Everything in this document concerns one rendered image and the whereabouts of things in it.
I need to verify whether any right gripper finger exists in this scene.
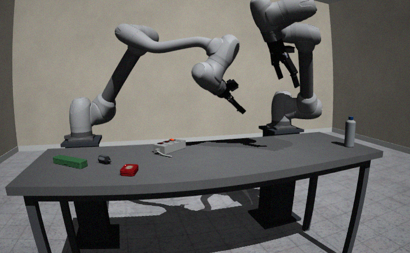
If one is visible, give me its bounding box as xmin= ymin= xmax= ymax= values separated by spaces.
xmin=225 ymin=93 xmax=246 ymax=114

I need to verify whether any green rectangular block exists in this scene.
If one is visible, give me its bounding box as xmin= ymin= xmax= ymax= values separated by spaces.
xmin=53 ymin=155 xmax=88 ymax=169

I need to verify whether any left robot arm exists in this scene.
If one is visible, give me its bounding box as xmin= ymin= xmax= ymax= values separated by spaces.
xmin=250 ymin=0 xmax=322 ymax=130

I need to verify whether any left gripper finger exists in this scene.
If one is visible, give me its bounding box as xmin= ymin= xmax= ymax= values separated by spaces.
xmin=277 ymin=53 xmax=300 ymax=88
xmin=270 ymin=52 xmax=283 ymax=80

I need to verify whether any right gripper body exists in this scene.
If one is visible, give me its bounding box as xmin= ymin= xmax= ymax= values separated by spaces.
xmin=218 ymin=85 xmax=231 ymax=99

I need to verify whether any grey bottle with blue cap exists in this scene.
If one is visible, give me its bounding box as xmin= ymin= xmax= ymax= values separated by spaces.
xmin=344 ymin=116 xmax=356 ymax=147

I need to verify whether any white power strip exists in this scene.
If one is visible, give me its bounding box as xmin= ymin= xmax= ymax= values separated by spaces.
xmin=153 ymin=139 xmax=186 ymax=157

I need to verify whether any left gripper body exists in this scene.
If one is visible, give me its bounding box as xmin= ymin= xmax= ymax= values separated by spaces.
xmin=267 ymin=39 xmax=285 ymax=60

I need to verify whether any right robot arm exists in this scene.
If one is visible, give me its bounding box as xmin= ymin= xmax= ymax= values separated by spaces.
xmin=64 ymin=24 xmax=240 ymax=143

